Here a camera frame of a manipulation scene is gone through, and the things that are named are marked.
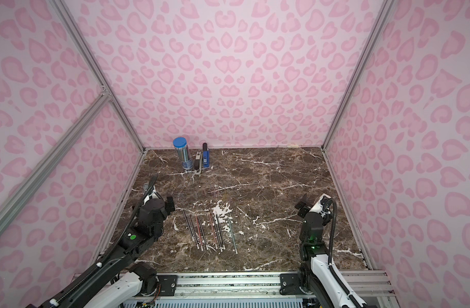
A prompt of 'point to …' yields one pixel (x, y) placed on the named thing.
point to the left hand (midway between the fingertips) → (157, 195)
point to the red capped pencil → (210, 220)
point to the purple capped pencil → (217, 232)
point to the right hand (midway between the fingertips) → (314, 197)
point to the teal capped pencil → (232, 235)
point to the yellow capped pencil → (220, 231)
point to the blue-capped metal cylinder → (181, 145)
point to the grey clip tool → (198, 163)
